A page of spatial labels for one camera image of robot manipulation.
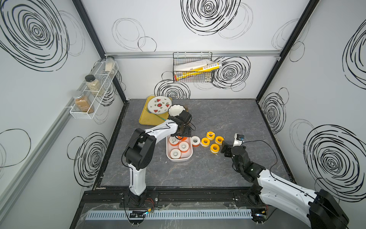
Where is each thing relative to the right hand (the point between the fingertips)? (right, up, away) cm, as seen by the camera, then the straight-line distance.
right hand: (229, 143), depth 83 cm
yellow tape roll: (-3, 0, +12) cm, 12 cm away
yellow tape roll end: (-9, +2, +13) cm, 16 cm away
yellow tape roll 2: (-13, -2, +10) cm, 17 cm away
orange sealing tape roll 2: (-27, -4, +9) cm, 29 cm away
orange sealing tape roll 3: (-27, 0, +13) cm, 30 cm away
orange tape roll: (-32, -8, +5) cm, 34 cm away
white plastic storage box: (-26, -9, +2) cm, 28 cm away
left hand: (-28, +4, +11) cm, 30 cm away
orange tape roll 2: (-19, -1, +11) cm, 22 cm away
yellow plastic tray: (-55, +14, +25) cm, 62 cm away
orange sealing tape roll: (-34, -1, +10) cm, 36 cm away
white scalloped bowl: (-34, +20, +28) cm, 48 cm away
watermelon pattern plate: (-47, +24, +32) cm, 62 cm away
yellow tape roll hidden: (-7, -5, +7) cm, 11 cm away
